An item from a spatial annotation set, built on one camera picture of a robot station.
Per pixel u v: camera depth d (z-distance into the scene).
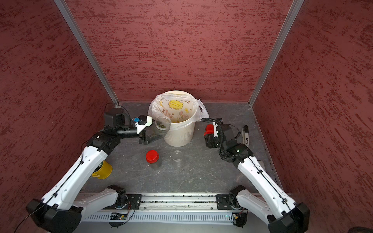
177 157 0.90
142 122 0.52
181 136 0.83
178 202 0.76
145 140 0.59
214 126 0.68
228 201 0.74
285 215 0.38
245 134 0.92
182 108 0.92
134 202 0.71
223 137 0.55
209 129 1.04
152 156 0.78
